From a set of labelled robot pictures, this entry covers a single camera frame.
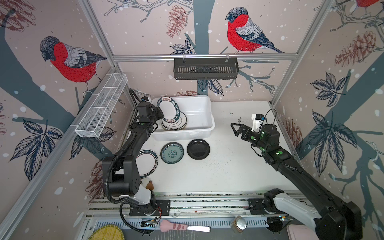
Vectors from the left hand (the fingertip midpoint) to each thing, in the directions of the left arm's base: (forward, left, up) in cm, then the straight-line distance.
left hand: (160, 107), depth 87 cm
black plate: (-16, -22, -22) cm, 35 cm away
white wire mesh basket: (+11, +30, +7) cm, 32 cm away
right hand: (-15, -41, +1) cm, 44 cm away
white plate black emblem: (+3, -10, -20) cm, 23 cm away
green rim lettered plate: (+5, -4, -7) cm, 9 cm away
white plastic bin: (+16, -23, -22) cm, 36 cm away
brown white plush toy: (-37, +4, -23) cm, 44 cm away
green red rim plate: (-23, +10, -24) cm, 35 cm away
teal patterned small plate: (-18, -6, -23) cm, 30 cm away
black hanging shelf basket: (+32, -29, +5) cm, 43 cm away
